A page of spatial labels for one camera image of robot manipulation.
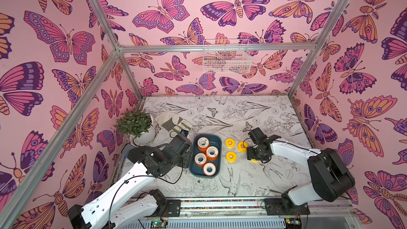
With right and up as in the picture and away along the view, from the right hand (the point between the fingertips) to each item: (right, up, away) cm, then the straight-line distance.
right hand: (250, 156), depth 90 cm
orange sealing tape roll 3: (-28, -1, -2) cm, 28 cm away
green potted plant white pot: (-60, +18, -8) cm, 63 cm away
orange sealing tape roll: (-27, +7, +1) cm, 28 cm away
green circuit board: (-46, -25, -19) cm, 56 cm away
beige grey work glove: (-47, +18, +14) cm, 53 cm away
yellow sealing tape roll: (-11, +6, +5) cm, 13 cm away
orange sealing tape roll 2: (-22, +2, -2) cm, 22 cm away
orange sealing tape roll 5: (-11, 0, -2) cm, 11 cm away
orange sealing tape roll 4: (-23, -5, -5) cm, 24 cm away
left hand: (-34, +6, -16) cm, 39 cm away
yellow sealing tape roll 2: (-6, +8, -8) cm, 13 cm away
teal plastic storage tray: (-30, -6, -6) cm, 32 cm away
